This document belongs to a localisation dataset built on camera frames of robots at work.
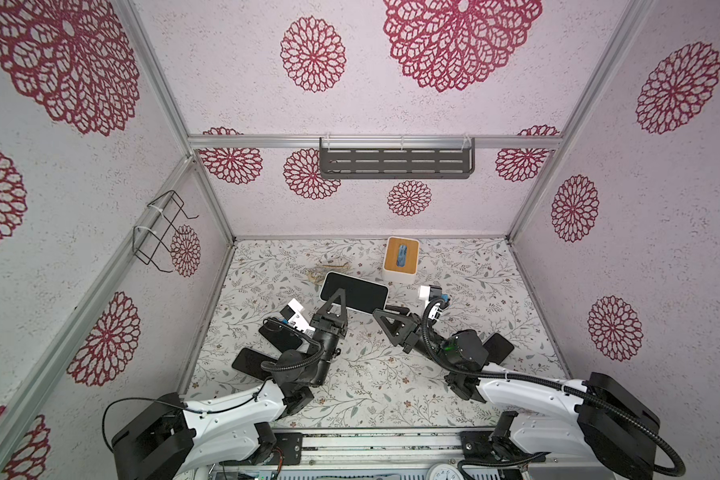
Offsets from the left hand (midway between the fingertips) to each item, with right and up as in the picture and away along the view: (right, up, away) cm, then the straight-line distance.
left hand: (348, 294), depth 66 cm
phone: (+3, 0, -1) cm, 3 cm away
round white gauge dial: (+22, -41, +2) cm, 46 cm away
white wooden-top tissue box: (+18, +8, +41) cm, 45 cm away
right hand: (+6, -3, -5) cm, 9 cm away
